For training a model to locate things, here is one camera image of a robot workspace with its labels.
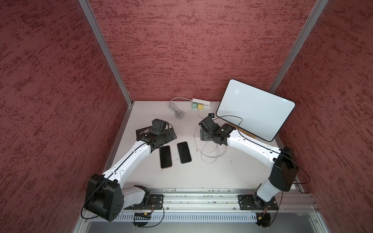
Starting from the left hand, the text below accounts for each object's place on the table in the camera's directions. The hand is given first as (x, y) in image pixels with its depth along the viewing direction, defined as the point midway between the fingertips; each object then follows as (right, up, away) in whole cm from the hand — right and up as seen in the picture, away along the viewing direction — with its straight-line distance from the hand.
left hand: (168, 139), depth 84 cm
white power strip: (+26, +24, +34) cm, 49 cm away
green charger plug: (+16, +23, +34) cm, 44 cm away
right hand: (+24, +2, 0) cm, 24 cm away
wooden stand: (+50, +4, +13) cm, 52 cm away
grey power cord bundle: (+4, +16, +26) cm, 31 cm away
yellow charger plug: (+21, +22, +32) cm, 44 cm away
